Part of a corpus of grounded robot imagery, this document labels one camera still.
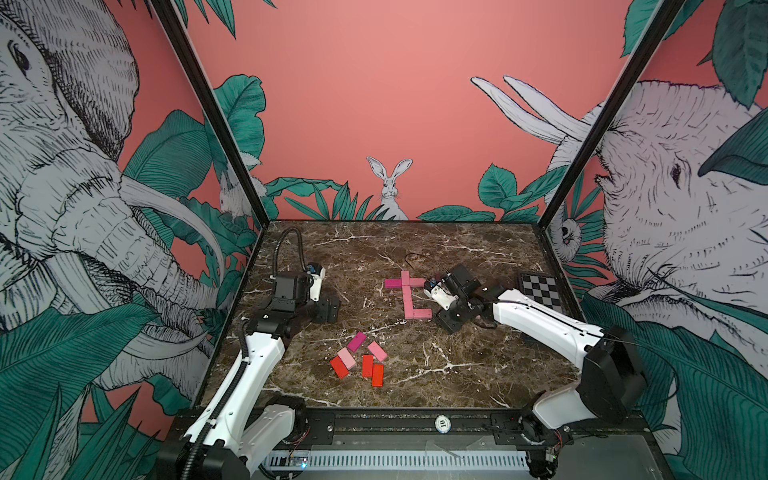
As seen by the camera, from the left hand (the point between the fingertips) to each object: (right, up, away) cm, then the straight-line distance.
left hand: (328, 296), depth 81 cm
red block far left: (+3, -21, +3) cm, 21 cm away
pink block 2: (+4, -19, +4) cm, 20 cm away
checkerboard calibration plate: (+69, 0, +17) cm, 71 cm away
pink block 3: (+14, -17, +5) cm, 22 cm away
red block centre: (+11, -20, +3) cm, 23 cm away
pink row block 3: (+27, -7, +13) cm, 31 cm away
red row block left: (+14, -22, +1) cm, 26 cm away
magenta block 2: (+7, -15, +7) cm, 18 cm away
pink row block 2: (+23, -5, +14) cm, 27 cm away
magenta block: (+18, +1, +20) cm, 27 cm away
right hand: (+32, -5, +4) cm, 33 cm away
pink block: (+22, +3, +23) cm, 32 cm away
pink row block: (+23, -1, +17) cm, 29 cm away
